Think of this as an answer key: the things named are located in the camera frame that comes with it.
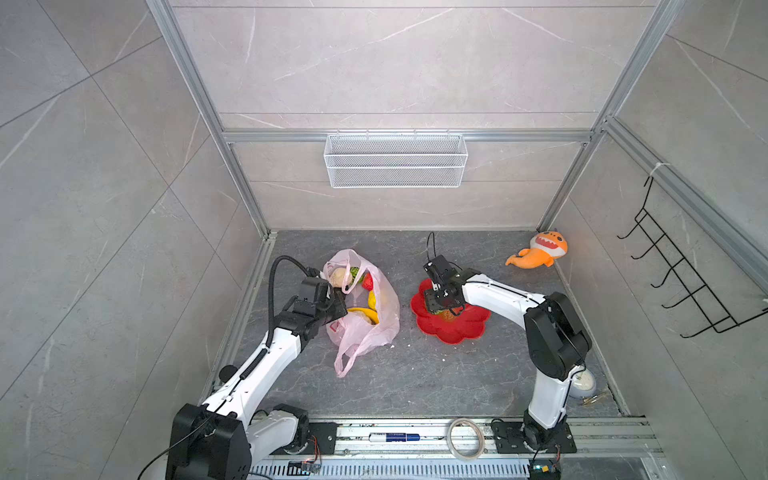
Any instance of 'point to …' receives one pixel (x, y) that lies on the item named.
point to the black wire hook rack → (718, 316)
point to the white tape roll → (465, 439)
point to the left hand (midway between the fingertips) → (346, 297)
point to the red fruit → (367, 281)
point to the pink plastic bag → (350, 338)
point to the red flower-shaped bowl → (469, 323)
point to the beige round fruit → (337, 278)
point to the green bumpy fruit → (446, 314)
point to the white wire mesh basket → (396, 160)
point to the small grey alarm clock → (582, 384)
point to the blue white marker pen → (393, 437)
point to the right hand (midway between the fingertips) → (438, 301)
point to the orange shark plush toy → (544, 248)
